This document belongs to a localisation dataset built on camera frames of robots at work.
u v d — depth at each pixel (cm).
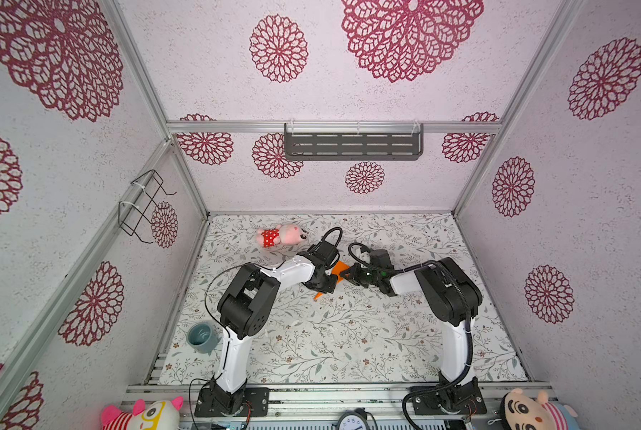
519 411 66
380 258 83
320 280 83
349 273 93
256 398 75
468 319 54
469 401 69
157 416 66
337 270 101
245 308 52
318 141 93
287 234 104
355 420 69
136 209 75
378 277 84
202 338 83
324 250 80
